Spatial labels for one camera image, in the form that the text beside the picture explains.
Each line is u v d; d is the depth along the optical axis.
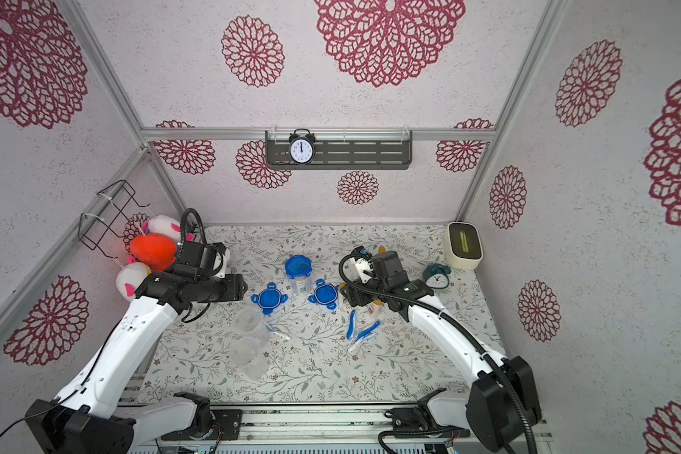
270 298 0.98
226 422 0.75
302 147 0.90
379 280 0.68
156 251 0.88
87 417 0.37
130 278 0.78
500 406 0.40
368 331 0.90
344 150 0.92
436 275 0.97
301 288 0.95
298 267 0.94
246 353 0.87
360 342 0.87
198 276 0.56
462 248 1.06
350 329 0.91
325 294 1.00
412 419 0.75
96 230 0.78
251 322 0.93
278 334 0.90
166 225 0.94
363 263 0.72
